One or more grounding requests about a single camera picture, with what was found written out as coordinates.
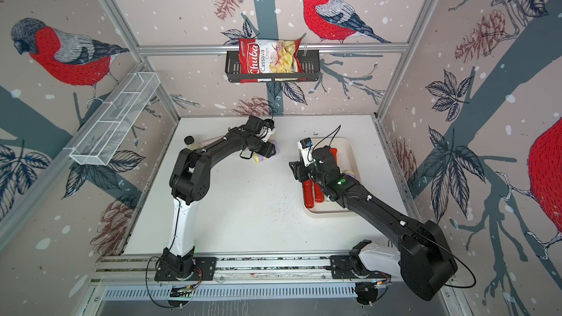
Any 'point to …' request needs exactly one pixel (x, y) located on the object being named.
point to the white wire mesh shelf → (99, 141)
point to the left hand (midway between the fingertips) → (274, 146)
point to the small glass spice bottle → (189, 140)
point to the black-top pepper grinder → (269, 123)
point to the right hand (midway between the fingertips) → (296, 159)
